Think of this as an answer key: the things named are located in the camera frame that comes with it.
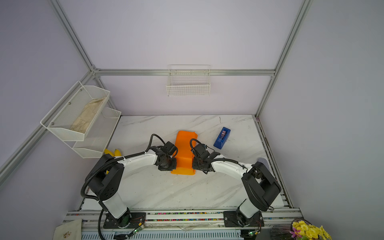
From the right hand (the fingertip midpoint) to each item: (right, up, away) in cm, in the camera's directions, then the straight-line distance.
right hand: (194, 164), depth 88 cm
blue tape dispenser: (+19, +15, +12) cm, 27 cm away
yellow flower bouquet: (+39, -14, -38) cm, 56 cm away
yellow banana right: (-50, +6, +6) cm, 50 cm away
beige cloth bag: (-60, -27, -18) cm, 68 cm away
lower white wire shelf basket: (-61, +14, +2) cm, 63 cm away
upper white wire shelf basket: (-63, +27, -13) cm, 70 cm away
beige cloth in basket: (-58, +25, -12) cm, 65 cm away
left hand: (-13, -3, +2) cm, 14 cm away
